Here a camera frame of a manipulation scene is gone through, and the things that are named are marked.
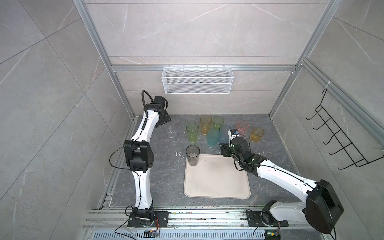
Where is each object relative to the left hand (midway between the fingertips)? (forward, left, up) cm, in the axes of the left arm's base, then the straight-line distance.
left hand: (164, 117), depth 95 cm
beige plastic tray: (-34, -31, -17) cm, 49 cm away
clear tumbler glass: (-1, -3, -12) cm, 13 cm away
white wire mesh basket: (+23, -20, +12) cm, 33 cm away
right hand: (-20, -36, -2) cm, 41 cm away
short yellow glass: (-8, -62, -10) cm, 63 cm away
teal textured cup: (-4, -33, -17) cm, 38 cm away
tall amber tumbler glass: (+3, -28, -8) cm, 29 cm away
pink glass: (+6, -57, -18) cm, 60 cm away
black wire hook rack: (-39, -85, +16) cm, 95 cm away
